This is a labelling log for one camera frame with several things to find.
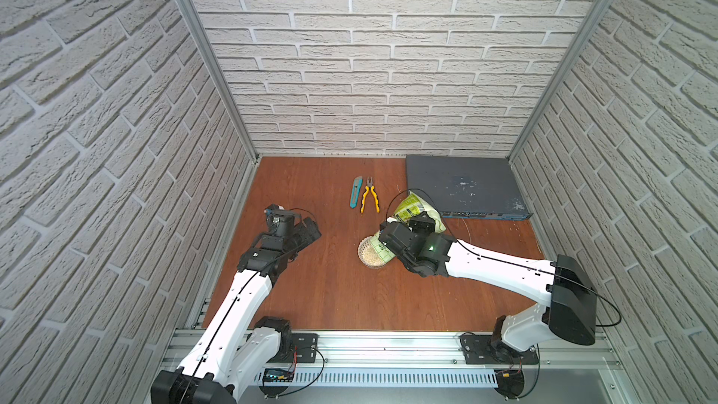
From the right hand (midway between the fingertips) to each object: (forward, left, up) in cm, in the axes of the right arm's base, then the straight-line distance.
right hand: (422, 217), depth 77 cm
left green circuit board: (-33, +41, -21) cm, 57 cm away
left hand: (+3, +34, -4) cm, 35 cm away
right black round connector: (-38, -18, -20) cm, 47 cm away
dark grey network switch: (+23, -27, -18) cm, 40 cm away
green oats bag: (+6, +1, -1) cm, 6 cm away
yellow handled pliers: (+23, +11, -19) cm, 32 cm away
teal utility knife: (+29, +18, -19) cm, 39 cm away
